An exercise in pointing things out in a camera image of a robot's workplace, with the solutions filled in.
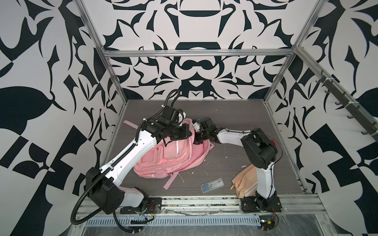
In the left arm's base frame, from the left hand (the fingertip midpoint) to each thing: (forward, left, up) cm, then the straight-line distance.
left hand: (191, 131), depth 75 cm
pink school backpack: (-9, +13, -12) cm, 20 cm away
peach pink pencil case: (-20, -28, -21) cm, 41 cm away
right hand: (+5, +4, -16) cm, 17 cm away
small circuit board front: (-37, -35, -24) cm, 56 cm away
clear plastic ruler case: (-20, -10, -22) cm, 31 cm away
